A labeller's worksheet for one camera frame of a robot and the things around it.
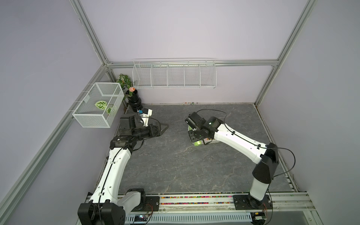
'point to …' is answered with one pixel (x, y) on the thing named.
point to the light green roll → (198, 143)
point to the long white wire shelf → (176, 73)
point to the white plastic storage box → (207, 140)
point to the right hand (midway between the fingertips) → (193, 134)
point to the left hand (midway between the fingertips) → (163, 127)
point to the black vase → (135, 101)
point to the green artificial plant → (125, 82)
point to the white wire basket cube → (99, 107)
